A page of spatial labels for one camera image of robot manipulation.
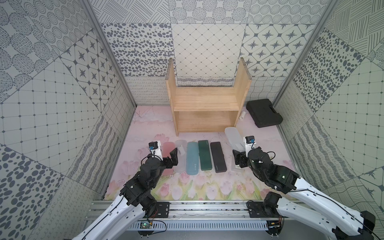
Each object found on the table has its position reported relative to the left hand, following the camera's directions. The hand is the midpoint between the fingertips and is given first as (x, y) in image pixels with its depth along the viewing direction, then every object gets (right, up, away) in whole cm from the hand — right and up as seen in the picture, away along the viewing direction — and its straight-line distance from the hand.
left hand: (168, 147), depth 73 cm
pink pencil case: (-5, -5, +23) cm, 24 cm away
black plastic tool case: (+65, +19, +38) cm, 77 cm away
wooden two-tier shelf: (+20, +20, +10) cm, 30 cm away
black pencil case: (+28, -10, +18) cm, 34 cm away
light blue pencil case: (+11, -10, +18) cm, 23 cm away
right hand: (+38, -2, +2) cm, 38 cm away
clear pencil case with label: (+4, -3, +23) cm, 24 cm away
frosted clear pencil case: (+35, +1, +3) cm, 35 cm away
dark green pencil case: (+20, -11, +17) cm, 29 cm away
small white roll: (+48, +16, +35) cm, 61 cm away
